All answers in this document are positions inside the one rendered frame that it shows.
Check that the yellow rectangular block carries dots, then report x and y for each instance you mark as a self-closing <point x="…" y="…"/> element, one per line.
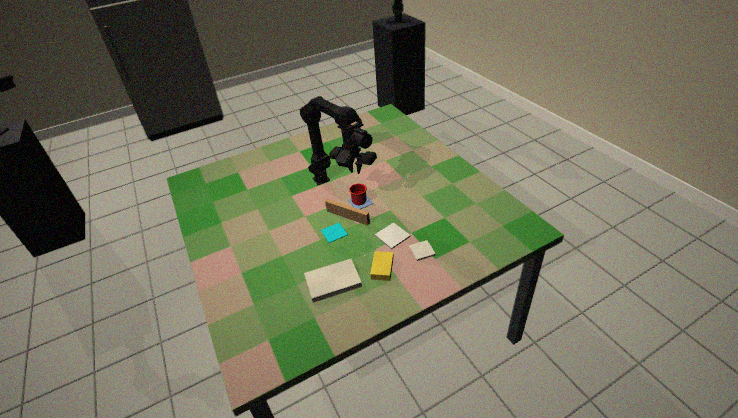
<point x="382" y="266"/>

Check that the red cup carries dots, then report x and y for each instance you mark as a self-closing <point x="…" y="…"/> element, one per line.
<point x="358" y="194"/>

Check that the wooden flat bar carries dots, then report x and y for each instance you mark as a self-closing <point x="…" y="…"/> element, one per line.
<point x="347" y="212"/>

